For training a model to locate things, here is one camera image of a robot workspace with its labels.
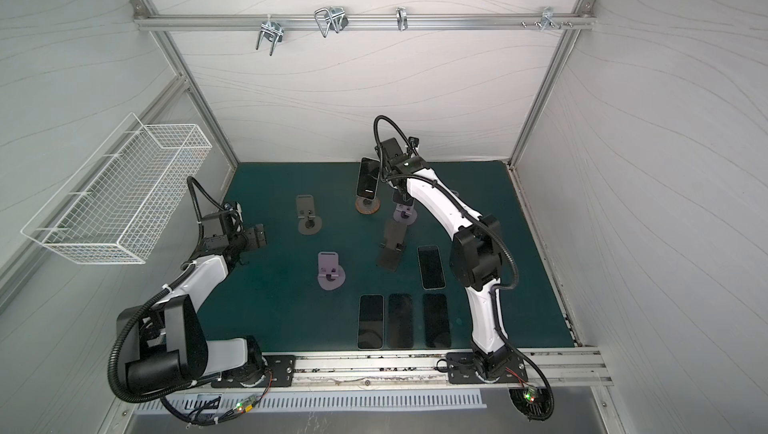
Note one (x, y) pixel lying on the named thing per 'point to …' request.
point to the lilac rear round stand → (405, 214)
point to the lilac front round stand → (331, 275)
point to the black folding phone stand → (389, 254)
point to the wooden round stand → (367, 206)
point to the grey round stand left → (309, 224)
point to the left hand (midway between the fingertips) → (249, 226)
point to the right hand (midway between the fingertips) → (410, 167)
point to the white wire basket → (117, 205)
